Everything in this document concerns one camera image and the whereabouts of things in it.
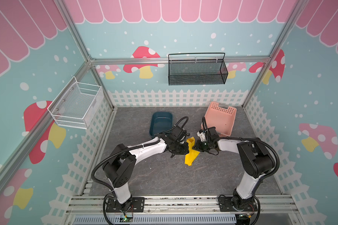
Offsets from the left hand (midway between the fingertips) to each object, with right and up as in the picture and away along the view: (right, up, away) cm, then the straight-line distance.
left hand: (187, 154), depth 85 cm
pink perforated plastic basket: (+31, +21, +27) cm, 46 cm away
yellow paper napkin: (+4, -2, +9) cm, 10 cm away
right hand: (+4, +2, +11) cm, 12 cm away
